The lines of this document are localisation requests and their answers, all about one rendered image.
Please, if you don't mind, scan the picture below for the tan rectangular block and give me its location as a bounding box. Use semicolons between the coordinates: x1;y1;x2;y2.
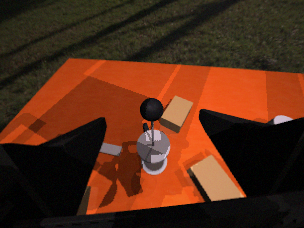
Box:
186;155;244;202
76;186;91;216
160;95;193;133

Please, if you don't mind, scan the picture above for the glass french press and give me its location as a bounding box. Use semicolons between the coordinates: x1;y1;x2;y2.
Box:
136;98;170;175

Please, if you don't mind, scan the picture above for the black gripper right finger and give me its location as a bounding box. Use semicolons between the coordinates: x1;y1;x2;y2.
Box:
199;109;304;196

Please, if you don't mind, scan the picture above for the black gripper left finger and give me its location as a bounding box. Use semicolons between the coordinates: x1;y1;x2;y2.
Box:
0;117;107;218

